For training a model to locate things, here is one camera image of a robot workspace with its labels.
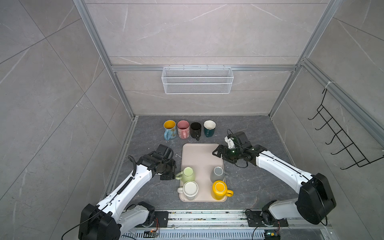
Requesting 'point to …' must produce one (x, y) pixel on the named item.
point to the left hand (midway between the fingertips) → (179, 164)
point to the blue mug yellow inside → (170, 132)
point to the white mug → (190, 190)
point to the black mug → (195, 130)
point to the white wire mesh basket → (197, 80)
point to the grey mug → (217, 174)
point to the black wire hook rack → (356, 154)
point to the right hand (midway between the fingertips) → (216, 154)
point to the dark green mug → (209, 126)
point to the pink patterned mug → (183, 126)
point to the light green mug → (187, 174)
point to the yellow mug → (219, 190)
